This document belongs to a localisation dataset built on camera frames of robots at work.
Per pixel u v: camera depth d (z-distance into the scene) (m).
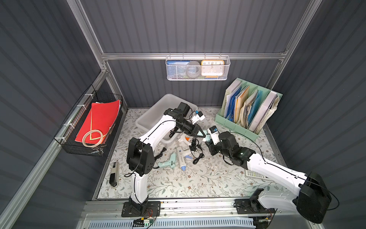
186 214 0.72
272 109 0.84
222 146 0.63
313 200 0.40
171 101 1.16
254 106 0.93
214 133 0.70
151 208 0.74
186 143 0.98
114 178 0.80
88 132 0.69
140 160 0.51
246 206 0.72
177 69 0.84
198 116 0.77
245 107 0.92
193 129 0.72
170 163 0.88
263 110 0.87
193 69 0.87
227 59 0.89
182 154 0.91
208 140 0.79
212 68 0.88
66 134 0.61
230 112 1.05
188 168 0.88
